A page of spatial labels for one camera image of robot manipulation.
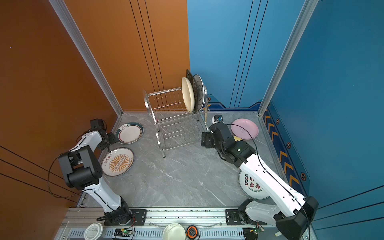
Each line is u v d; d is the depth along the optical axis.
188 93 0.87
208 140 0.62
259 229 0.69
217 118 0.62
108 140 0.82
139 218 0.74
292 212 0.37
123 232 0.71
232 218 0.72
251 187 0.83
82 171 0.50
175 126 1.06
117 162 0.92
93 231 0.65
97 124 0.76
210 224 0.72
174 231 0.70
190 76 0.75
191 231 0.67
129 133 1.08
